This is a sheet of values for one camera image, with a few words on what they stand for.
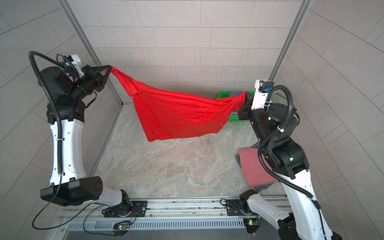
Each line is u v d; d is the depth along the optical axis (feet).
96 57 2.95
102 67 1.87
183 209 2.37
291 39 2.67
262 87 1.28
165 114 2.36
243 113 1.50
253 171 2.61
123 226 2.11
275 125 1.06
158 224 3.45
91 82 1.69
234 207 2.33
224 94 3.68
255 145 2.98
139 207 2.33
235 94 3.64
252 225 2.23
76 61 1.68
